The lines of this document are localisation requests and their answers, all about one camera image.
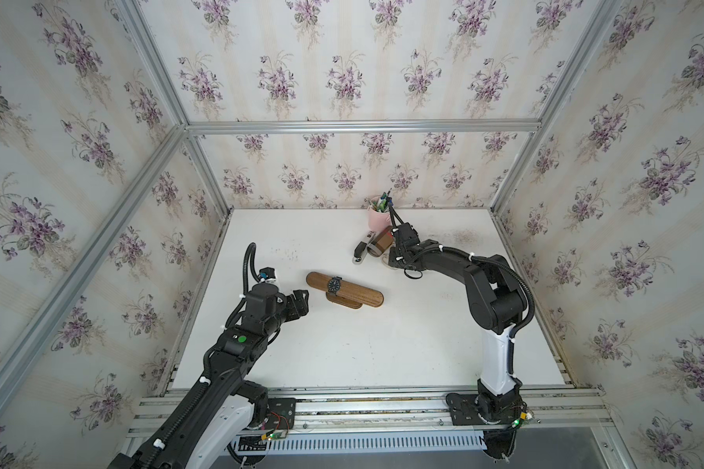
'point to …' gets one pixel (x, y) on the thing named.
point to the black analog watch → (334, 284)
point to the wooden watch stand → (350, 295)
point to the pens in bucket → (382, 203)
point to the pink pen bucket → (377, 220)
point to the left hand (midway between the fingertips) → (298, 296)
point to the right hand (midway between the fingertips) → (400, 259)
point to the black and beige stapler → (361, 249)
